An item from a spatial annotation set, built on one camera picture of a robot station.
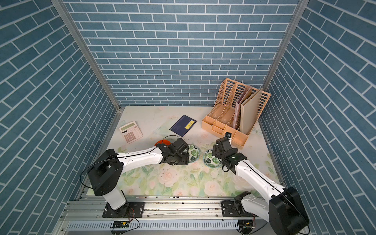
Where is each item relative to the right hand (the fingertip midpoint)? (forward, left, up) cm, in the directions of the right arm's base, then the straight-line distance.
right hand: (223, 149), depth 87 cm
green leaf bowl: (0, +18, -7) cm, 19 cm away
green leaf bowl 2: (-4, +7, -8) cm, 12 cm away
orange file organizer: (+22, +1, 0) cm, 22 cm away
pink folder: (+17, -8, +8) cm, 21 cm away
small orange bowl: (+4, +38, -3) cm, 38 cm away
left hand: (-8, +20, -5) cm, 22 cm away
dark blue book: (+22, +28, -8) cm, 36 cm away
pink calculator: (+11, +63, -6) cm, 65 cm away
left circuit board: (-40, +49, -11) cm, 64 cm away
